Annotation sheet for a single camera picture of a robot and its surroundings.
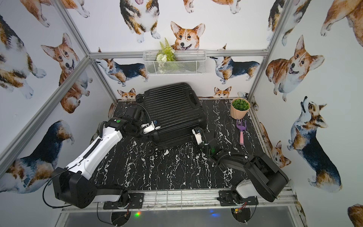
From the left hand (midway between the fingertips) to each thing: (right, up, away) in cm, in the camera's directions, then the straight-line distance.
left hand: (150, 131), depth 81 cm
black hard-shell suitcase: (+15, +12, +7) cm, 20 cm away
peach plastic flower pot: (+56, +9, +22) cm, 61 cm away
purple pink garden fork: (+61, 0, +22) cm, 65 cm away
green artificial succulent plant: (+60, +16, +22) cm, 66 cm away
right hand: (+23, -6, +6) cm, 25 cm away
